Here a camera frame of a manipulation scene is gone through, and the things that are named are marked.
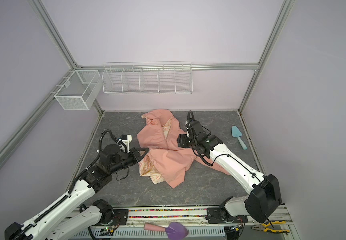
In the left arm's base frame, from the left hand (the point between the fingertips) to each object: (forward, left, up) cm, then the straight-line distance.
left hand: (149, 151), depth 72 cm
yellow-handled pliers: (-32, -52, -21) cm, 65 cm away
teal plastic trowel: (+25, -58, -23) cm, 67 cm away
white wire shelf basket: (+52, +3, +7) cm, 53 cm away
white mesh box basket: (+45, +47, +4) cm, 65 cm away
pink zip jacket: (-2, -7, -10) cm, 12 cm away
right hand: (+8, -16, -3) cm, 18 cm away
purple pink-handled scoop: (-31, -10, -23) cm, 40 cm away
